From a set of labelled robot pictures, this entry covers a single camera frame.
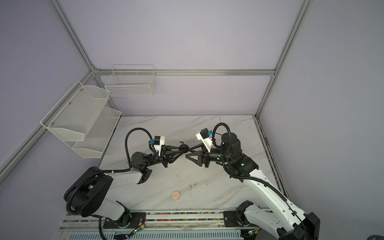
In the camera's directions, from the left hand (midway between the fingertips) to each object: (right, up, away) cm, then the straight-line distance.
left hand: (183, 151), depth 69 cm
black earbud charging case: (+1, +2, -2) cm, 3 cm away
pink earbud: (+3, -22, +15) cm, 27 cm away
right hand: (+3, 0, -6) cm, 7 cm away
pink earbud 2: (+6, -22, +16) cm, 28 cm away
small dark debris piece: (-4, +1, +35) cm, 35 cm away
